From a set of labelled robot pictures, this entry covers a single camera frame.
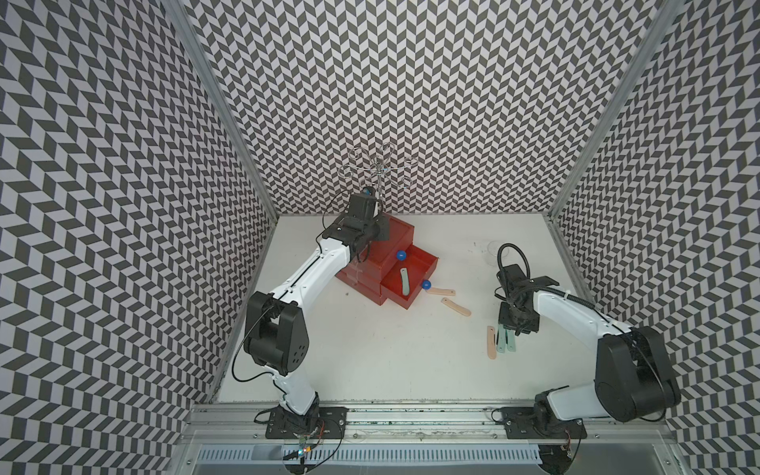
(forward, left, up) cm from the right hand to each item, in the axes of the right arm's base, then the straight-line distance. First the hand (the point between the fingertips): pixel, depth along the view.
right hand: (514, 330), depth 85 cm
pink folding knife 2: (-2, +6, -3) cm, 8 cm away
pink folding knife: (+16, +19, -4) cm, 25 cm away
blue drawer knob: (+11, +26, +8) cm, 29 cm away
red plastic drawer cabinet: (+13, +35, +13) cm, 40 cm away
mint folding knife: (+13, +32, +6) cm, 35 cm away
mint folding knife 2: (-2, +3, -3) cm, 5 cm away
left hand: (+25, +39, +18) cm, 50 cm away
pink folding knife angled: (+10, +15, -5) cm, 19 cm away
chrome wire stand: (+48, +40, +23) cm, 67 cm away
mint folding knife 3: (-2, 0, -3) cm, 4 cm away
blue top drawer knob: (+16, +33, +16) cm, 40 cm away
